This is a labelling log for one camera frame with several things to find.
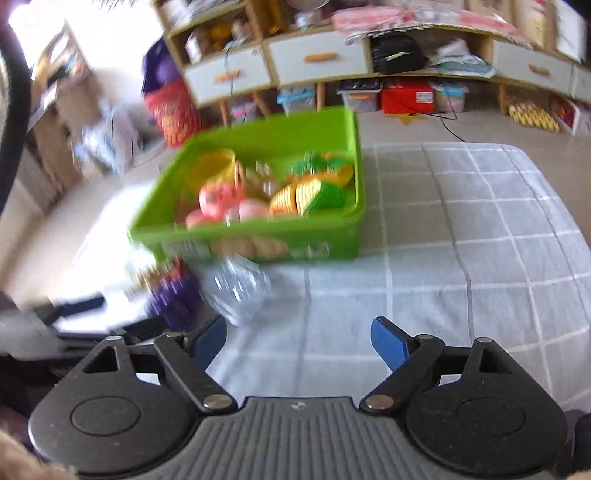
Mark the black bag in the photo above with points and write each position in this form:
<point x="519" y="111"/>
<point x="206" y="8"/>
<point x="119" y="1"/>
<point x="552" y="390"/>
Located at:
<point x="397" y="54"/>

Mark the clear plastic container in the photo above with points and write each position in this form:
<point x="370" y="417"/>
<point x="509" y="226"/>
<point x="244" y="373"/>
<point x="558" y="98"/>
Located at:
<point x="238" y="290"/>

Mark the white box red print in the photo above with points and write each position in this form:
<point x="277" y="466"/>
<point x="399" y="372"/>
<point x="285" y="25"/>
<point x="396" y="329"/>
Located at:
<point x="565" y="117"/>

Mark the pink cloth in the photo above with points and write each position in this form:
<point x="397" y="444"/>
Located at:
<point x="392" y="21"/>

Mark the white cabinet drawer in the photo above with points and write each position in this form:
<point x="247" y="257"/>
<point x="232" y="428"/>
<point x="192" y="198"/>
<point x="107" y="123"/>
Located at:
<point x="226" y="76"/>
<point x="533" y="67"/>
<point x="582" y="83"/>
<point x="318" y="57"/>

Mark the purple toy grapes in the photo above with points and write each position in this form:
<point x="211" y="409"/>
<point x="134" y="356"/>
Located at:
<point x="173" y="293"/>

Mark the yellow plastic toy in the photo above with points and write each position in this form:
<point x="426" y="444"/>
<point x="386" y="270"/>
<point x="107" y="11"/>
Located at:
<point x="210" y="166"/>

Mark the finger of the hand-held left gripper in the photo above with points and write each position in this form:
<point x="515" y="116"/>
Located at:
<point x="138" y="331"/>
<point x="78" y="307"/>

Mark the toy corn cob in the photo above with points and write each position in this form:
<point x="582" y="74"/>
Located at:
<point x="304" y="197"/>

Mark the purple bag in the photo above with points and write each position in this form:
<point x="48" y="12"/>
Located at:
<point x="157" y="67"/>

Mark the yellow egg tray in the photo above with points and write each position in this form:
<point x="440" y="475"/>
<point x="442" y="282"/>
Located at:
<point x="531" y="113"/>

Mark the dark storage box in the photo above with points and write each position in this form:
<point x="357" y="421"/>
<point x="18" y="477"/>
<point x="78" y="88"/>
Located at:
<point x="358" y="97"/>

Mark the yellow toy fruit green leaves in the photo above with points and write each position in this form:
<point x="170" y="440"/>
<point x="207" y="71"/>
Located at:
<point x="323" y="168"/>

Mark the clear storage box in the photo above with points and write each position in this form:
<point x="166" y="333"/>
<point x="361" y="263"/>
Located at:
<point x="449" y="98"/>
<point x="295" y="100"/>

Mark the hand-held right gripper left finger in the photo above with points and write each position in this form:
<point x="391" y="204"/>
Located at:
<point x="210" y="339"/>

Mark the brown fuzzy clothing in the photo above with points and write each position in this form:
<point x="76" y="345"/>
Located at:
<point x="18" y="457"/>

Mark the wooden cabinet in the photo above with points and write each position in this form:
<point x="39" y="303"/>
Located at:
<point x="272" y="18"/>

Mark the wooden bookshelf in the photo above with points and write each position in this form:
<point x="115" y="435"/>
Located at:
<point x="55" y="115"/>

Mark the pink toy peach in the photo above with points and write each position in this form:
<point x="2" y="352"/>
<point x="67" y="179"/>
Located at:
<point x="219" y="201"/>

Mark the pile of white bags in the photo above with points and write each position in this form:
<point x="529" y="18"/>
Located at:
<point x="457" y="57"/>

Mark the white shopping bag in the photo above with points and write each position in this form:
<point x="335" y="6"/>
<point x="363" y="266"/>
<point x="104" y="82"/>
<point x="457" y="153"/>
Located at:
<point x="106" y="138"/>

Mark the red printed bag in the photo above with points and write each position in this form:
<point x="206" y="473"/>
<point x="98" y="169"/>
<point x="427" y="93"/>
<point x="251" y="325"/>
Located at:
<point x="173" y="113"/>

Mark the green plastic box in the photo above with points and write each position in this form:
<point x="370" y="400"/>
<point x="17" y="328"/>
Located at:
<point x="240" y="242"/>

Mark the white checked blanket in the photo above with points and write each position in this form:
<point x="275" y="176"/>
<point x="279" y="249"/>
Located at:
<point x="461" y="254"/>

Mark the pink red toy fruit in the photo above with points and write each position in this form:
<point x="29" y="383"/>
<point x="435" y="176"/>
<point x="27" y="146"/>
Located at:
<point x="195" y="219"/>

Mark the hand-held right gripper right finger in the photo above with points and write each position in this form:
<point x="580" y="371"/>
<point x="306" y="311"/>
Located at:
<point x="390" y="341"/>

